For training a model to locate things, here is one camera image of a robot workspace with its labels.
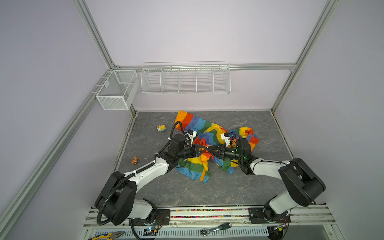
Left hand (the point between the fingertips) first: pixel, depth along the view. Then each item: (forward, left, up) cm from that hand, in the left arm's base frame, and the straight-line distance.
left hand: (207, 150), depth 79 cm
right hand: (0, 0, 0) cm, 1 cm away
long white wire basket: (+48, +10, +14) cm, 50 cm away
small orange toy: (+4, +44, -15) cm, 47 cm away
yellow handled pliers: (-33, +49, -14) cm, 61 cm away
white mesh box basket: (+45, +56, +7) cm, 72 cm away
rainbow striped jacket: (+10, -3, -7) cm, 13 cm away
